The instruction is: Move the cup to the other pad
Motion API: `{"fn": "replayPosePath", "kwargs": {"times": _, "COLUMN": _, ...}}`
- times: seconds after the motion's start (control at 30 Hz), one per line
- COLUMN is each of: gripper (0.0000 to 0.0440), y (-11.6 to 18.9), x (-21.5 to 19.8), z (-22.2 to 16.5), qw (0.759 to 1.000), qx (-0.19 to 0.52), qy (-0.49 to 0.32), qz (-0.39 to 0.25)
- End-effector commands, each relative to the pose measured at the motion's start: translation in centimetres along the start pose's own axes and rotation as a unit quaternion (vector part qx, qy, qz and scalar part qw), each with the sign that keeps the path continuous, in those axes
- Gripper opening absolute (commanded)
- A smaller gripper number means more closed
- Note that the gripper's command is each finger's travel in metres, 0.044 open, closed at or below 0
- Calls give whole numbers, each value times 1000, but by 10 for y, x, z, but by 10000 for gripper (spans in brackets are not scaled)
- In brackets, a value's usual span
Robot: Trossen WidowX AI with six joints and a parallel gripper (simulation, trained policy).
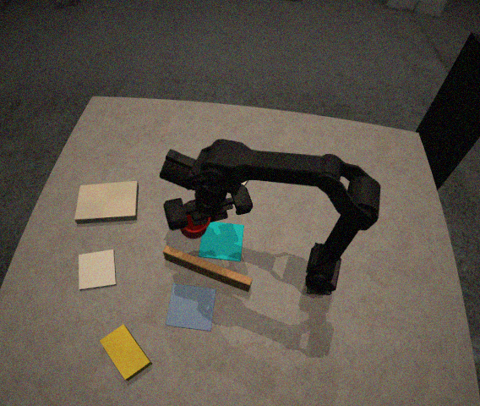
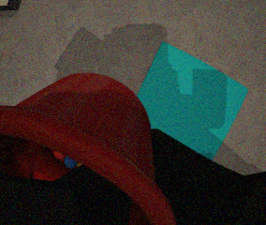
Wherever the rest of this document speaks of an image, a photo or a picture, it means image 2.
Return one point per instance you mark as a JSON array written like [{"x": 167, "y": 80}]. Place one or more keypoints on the red cup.
[{"x": 98, "y": 122}]

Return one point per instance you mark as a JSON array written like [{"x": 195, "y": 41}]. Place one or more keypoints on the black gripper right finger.
[{"x": 202, "y": 192}]

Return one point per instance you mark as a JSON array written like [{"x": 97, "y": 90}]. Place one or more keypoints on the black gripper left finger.
[{"x": 81, "y": 197}]

